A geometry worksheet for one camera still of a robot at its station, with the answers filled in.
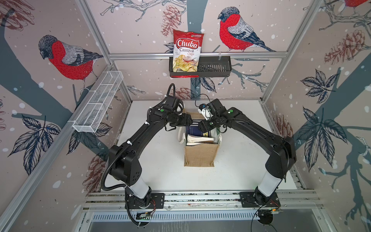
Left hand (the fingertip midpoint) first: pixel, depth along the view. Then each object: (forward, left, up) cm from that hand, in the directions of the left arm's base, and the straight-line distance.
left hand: (190, 119), depth 82 cm
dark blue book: (-4, -3, -7) cm, 8 cm away
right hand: (-1, -7, -4) cm, 8 cm away
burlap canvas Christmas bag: (-17, -8, -12) cm, 22 cm away
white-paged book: (-13, -2, -1) cm, 13 cm away
